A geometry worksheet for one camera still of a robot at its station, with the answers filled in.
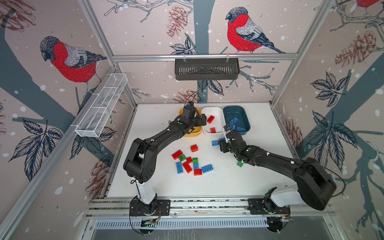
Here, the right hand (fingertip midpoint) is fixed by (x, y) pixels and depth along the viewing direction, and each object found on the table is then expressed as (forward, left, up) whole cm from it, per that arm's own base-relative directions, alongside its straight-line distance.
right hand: (222, 140), depth 89 cm
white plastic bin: (+20, +1, -8) cm, 21 cm away
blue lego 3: (-14, +26, -8) cm, 31 cm away
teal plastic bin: (+31, -15, -7) cm, 35 cm away
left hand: (+10, +13, +9) cm, 19 cm away
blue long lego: (+21, -10, -6) cm, 24 cm away
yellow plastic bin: (+9, +16, -2) cm, 18 cm away
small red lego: (+13, +5, -8) cm, 16 cm away
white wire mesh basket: (+5, +66, +24) cm, 71 cm away
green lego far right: (-11, -10, -8) cm, 17 cm away
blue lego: (+14, -13, -6) cm, 20 cm away
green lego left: (-9, +25, -7) cm, 27 cm away
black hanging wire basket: (+48, +13, +20) cm, 53 cm away
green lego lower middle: (-10, +16, -6) cm, 20 cm away
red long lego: (+22, +7, -6) cm, 24 cm away
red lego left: (-7, +28, -7) cm, 30 cm away
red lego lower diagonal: (-14, +21, -7) cm, 26 cm away
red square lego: (-2, +18, -6) cm, 19 cm away
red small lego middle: (-9, +20, -7) cm, 24 cm away
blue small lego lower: (-13, +16, -8) cm, 22 cm away
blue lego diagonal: (+20, -8, -7) cm, 23 cm away
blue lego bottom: (-14, +9, -9) cm, 19 cm away
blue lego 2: (+2, +4, -6) cm, 8 cm away
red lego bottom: (-17, +15, -8) cm, 24 cm away
